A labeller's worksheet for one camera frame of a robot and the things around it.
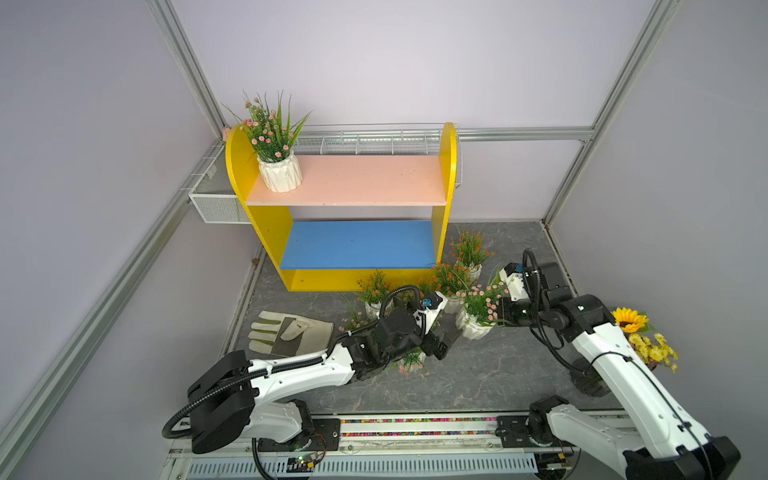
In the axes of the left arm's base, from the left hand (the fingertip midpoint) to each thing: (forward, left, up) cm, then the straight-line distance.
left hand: (448, 320), depth 73 cm
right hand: (+3, -12, -1) cm, 13 cm away
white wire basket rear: (+56, +15, +16) cm, 61 cm away
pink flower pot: (+1, -7, +3) cm, 8 cm away
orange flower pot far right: (+24, -11, -4) cm, 27 cm away
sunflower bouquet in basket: (-12, -42, +4) cm, 44 cm away
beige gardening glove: (+7, +45, -19) cm, 49 cm away
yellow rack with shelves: (+27, +25, -7) cm, 38 cm away
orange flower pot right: (+15, -4, -6) cm, 16 cm away
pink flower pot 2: (-6, +10, -9) cm, 15 cm away
